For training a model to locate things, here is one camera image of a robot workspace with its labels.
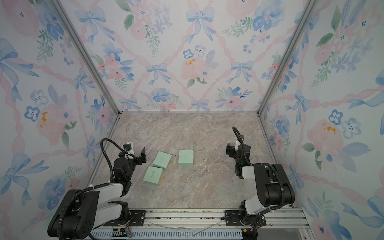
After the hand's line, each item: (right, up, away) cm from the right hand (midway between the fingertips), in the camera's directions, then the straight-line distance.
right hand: (237, 143), depth 94 cm
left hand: (-61, -2, -6) cm, 61 cm away
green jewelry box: (-47, -10, -2) cm, 48 cm away
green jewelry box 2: (-32, -9, -2) cm, 34 cm away
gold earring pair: (-21, -11, +1) cm, 23 cm away
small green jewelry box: (-51, -17, -9) cm, 54 cm away
